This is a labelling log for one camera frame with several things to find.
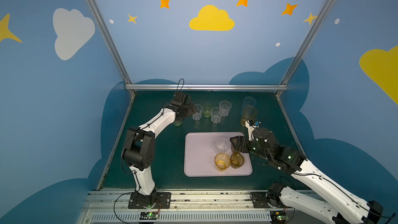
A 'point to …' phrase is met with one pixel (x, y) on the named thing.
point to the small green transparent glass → (207, 108)
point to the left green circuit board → (148, 215)
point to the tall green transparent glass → (179, 120)
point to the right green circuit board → (279, 216)
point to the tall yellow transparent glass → (249, 112)
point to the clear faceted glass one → (197, 115)
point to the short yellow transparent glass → (222, 160)
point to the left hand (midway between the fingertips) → (193, 110)
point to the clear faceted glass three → (221, 145)
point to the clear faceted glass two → (216, 113)
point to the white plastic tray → (200, 152)
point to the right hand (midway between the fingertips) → (238, 137)
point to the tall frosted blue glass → (249, 100)
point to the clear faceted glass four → (225, 106)
